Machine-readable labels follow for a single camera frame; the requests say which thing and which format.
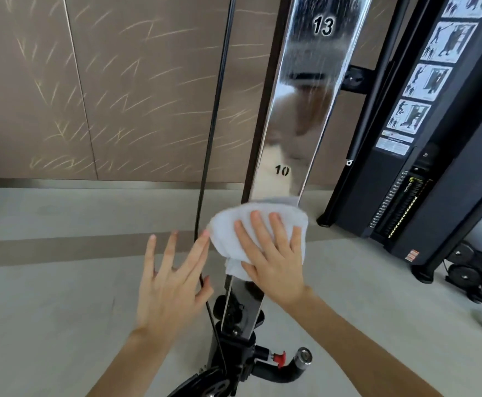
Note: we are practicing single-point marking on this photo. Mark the person's left hand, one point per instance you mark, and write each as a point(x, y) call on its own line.
point(166, 297)

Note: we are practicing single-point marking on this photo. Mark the strip of exercise pictogram stickers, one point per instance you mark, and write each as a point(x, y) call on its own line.
point(427, 80)

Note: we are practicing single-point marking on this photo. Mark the black weight stack cover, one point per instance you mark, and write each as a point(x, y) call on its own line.
point(451, 161)

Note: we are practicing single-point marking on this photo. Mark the person's right forearm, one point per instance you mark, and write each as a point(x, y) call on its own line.
point(356, 355)

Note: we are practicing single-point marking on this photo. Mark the person's right hand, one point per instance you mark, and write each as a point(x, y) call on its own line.
point(278, 272)

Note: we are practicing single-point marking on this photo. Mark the white cleaning cloth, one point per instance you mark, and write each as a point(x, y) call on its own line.
point(224, 231)

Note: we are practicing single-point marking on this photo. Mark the black straight attachment bar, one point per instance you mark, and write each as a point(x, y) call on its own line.
point(371, 99)

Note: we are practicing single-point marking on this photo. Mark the chrome numbered rail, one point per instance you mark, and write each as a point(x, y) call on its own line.
point(307, 119)

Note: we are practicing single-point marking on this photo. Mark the black weight stack plates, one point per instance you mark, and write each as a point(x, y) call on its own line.
point(402, 202)

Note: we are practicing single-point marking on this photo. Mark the black adjustable pulley carriage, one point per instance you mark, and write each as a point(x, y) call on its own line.
point(472, 272)
point(236, 359)

